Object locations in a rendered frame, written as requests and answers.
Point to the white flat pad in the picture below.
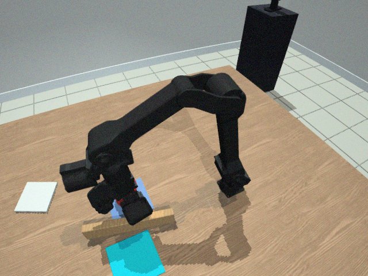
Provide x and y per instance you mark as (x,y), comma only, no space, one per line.
(36,197)

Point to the wooden plank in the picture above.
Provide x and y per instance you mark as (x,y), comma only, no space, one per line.
(120,225)

